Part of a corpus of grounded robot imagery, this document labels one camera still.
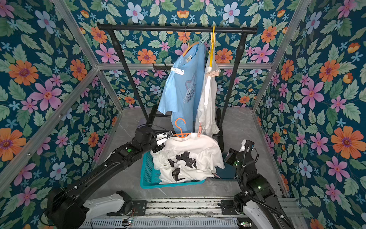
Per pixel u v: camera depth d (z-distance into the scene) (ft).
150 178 2.70
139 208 2.41
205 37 2.69
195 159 2.64
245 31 1.80
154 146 2.22
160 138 2.18
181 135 2.51
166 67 2.97
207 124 2.37
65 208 1.23
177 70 1.88
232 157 2.07
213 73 1.74
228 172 2.73
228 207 2.40
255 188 1.60
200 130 2.41
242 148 2.09
